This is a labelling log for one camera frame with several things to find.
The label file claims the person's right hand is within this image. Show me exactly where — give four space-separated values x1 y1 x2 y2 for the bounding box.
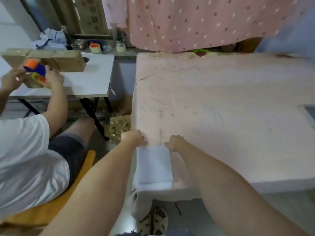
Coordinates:
164 134 185 152

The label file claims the person's left hand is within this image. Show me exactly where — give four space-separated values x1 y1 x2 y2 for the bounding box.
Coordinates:
120 129 145 147

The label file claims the white pad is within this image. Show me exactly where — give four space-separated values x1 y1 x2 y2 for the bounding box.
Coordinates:
136 145 174 192

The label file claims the beige plastic tray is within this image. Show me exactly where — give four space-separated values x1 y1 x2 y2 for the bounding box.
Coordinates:
298 105 315 130

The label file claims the person's right forearm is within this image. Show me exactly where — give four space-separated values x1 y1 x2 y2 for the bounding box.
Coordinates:
177 142 309 236

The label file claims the person's left forearm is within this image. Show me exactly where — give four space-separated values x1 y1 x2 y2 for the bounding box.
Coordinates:
39 142 138 236

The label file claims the gold foil packet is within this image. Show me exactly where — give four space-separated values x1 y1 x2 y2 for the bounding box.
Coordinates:
104 115 132 145

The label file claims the pink tablecloth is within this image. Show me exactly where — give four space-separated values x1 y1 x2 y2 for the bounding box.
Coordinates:
130 52 315 220

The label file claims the white folding table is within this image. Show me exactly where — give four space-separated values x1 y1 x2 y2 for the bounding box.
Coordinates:
7 52 115 141

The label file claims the beige sandal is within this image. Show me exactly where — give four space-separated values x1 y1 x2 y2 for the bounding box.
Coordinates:
152 206 169 236
136 213 153 236

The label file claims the green plastic item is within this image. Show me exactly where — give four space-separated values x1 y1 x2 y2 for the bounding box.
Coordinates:
193 48 213 57

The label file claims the yellow chair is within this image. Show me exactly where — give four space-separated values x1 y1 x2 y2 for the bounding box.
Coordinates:
2 149 96 226

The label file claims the orange and blue toy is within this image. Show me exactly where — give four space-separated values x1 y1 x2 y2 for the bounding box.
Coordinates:
23 59 51 89

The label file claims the pink polka-dot curtain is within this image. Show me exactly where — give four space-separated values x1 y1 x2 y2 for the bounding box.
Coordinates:
101 0 310 53

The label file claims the carved wooden board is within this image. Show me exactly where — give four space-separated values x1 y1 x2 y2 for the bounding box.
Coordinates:
73 0 110 36

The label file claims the white cloth pile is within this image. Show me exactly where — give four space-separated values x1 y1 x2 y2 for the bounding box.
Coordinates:
34 28 68 50

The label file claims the brown wooden post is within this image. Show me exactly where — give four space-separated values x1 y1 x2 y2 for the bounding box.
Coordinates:
240 36 263 53

